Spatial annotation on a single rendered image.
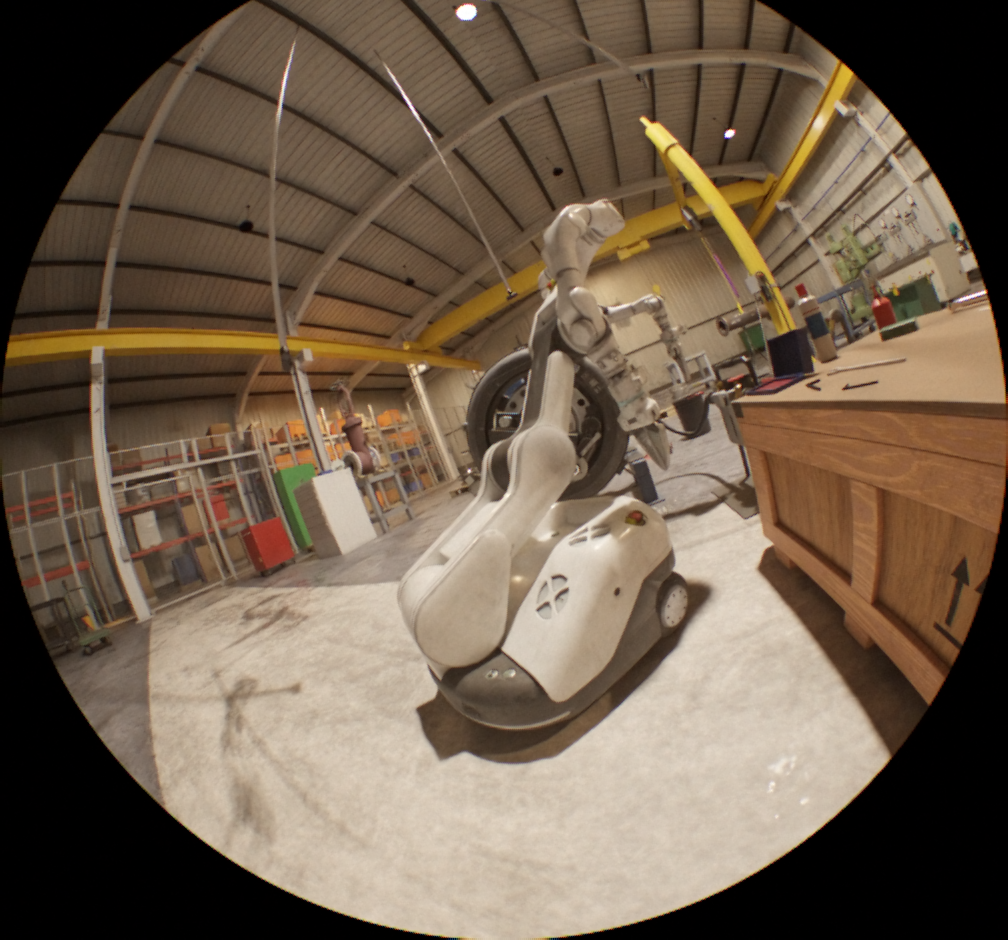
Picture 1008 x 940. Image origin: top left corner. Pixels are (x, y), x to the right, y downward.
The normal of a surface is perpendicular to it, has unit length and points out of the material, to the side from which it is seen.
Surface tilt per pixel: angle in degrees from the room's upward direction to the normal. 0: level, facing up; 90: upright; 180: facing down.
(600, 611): 90
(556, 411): 90
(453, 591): 88
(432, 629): 88
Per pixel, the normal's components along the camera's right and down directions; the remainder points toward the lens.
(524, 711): -0.10, -0.01
